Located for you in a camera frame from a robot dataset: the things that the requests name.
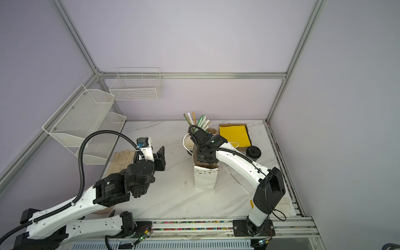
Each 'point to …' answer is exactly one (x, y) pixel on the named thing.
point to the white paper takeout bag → (204, 177)
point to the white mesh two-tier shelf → (86, 112)
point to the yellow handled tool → (251, 203)
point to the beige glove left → (121, 161)
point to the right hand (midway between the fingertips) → (202, 158)
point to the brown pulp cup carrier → (200, 163)
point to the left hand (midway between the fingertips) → (158, 149)
